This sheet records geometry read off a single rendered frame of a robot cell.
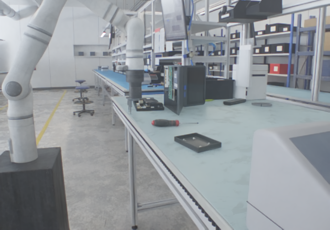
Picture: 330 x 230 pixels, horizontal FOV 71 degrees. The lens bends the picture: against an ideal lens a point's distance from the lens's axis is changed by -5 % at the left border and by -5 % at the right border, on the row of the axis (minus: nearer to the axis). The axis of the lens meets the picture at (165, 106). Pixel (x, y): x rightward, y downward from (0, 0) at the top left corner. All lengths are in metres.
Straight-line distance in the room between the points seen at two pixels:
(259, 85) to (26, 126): 1.24
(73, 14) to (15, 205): 11.68
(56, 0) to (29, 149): 0.57
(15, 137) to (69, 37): 11.38
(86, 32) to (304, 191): 12.20
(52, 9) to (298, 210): 0.96
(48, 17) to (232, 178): 0.82
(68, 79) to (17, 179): 11.37
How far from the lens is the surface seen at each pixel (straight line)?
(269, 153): 0.30
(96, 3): 0.98
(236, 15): 1.39
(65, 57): 12.28
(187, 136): 0.72
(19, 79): 0.98
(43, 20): 0.99
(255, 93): 1.54
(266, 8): 1.37
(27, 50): 0.98
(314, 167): 0.28
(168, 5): 2.52
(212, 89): 1.48
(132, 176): 1.79
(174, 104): 1.24
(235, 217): 0.40
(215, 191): 0.45
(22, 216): 1.08
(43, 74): 12.39
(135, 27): 0.97
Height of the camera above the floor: 1.22
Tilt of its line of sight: 10 degrees down
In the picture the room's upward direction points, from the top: straight up
